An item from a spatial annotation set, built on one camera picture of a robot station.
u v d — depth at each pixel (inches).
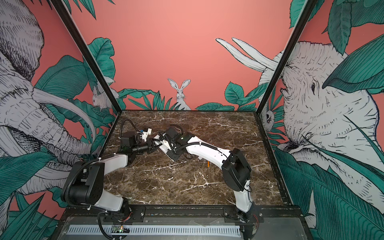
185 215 30.0
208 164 36.3
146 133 33.0
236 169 18.6
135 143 29.6
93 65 35.8
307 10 27.6
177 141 24.0
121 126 44.4
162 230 27.6
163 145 30.1
